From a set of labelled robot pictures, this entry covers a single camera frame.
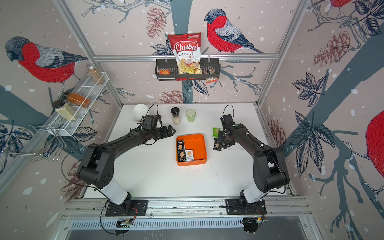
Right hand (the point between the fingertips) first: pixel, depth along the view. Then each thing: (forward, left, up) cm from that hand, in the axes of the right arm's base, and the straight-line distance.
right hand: (222, 138), depth 92 cm
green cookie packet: (+9, +4, -6) cm, 12 cm away
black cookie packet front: (-11, +25, -4) cm, 27 cm away
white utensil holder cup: (+17, +57, +6) cm, 60 cm away
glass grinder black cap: (+17, +32, +5) cm, 37 cm away
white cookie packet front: (-10, +20, -4) cm, 23 cm away
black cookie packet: (-6, +26, -4) cm, 27 cm away
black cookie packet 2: (-2, +3, -5) cm, 7 cm away
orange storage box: (0, +16, -6) cm, 17 cm away
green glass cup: (+22, +21, -3) cm, 31 cm away
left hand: (+3, +31, +4) cm, 32 cm away
